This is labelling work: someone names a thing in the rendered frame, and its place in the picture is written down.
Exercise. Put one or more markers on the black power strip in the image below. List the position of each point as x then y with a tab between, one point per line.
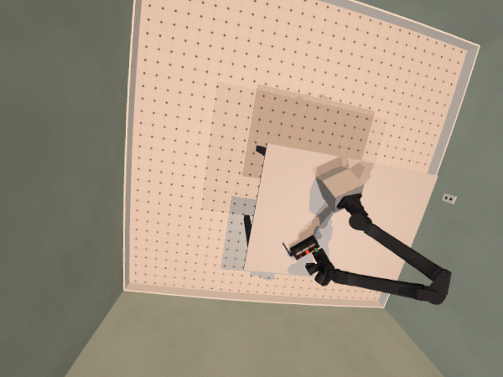
303	248

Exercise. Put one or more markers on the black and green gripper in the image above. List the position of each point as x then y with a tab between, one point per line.
322	254

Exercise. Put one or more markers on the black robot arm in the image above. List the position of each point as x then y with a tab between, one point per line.
435	293

